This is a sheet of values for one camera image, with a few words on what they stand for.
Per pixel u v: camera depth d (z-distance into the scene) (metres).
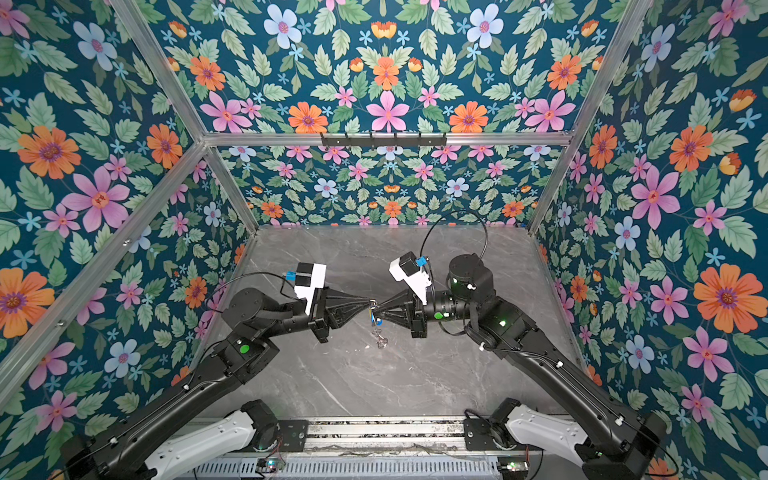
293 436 0.74
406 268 0.49
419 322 0.50
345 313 0.55
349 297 0.53
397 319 0.55
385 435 0.75
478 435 0.73
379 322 0.57
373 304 0.54
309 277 0.47
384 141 0.93
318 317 0.49
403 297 0.55
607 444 0.38
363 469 0.77
